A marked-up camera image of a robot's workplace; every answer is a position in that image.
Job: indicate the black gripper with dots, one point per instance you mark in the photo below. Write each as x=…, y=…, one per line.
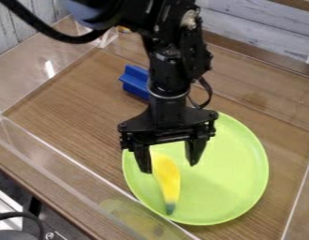
x=167, y=122

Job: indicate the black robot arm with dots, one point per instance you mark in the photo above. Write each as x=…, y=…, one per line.
x=169, y=26

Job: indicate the yellow toy banana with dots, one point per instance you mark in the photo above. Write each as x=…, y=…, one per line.
x=167, y=177

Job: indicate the green round plate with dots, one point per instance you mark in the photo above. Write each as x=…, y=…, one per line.
x=219, y=188

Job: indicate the blue plastic block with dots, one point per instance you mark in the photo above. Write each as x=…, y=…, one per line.
x=134, y=81

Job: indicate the clear acrylic front wall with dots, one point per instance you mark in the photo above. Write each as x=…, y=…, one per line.
x=95, y=206

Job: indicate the clear acrylic corner bracket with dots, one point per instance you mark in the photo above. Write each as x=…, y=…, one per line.
x=102, y=41

